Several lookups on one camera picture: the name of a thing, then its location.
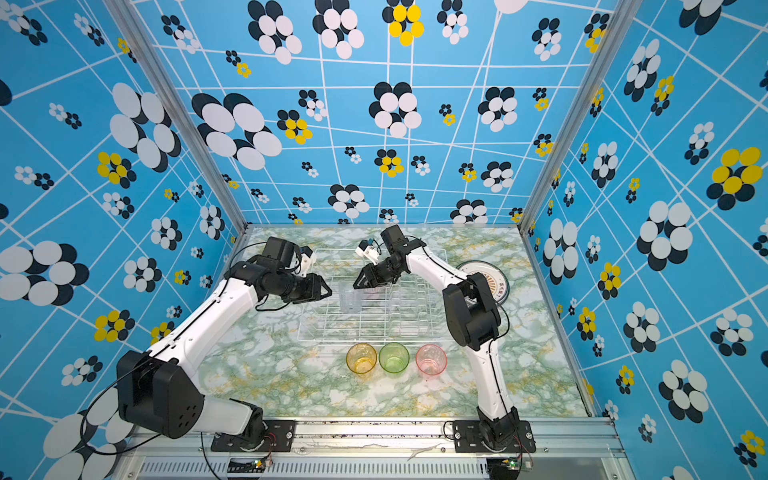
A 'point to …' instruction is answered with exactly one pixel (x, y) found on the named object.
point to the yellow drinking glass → (361, 359)
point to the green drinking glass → (394, 359)
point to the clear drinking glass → (350, 298)
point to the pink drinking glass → (431, 360)
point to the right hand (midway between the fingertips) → (361, 285)
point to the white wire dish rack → (409, 309)
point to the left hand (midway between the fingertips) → (327, 291)
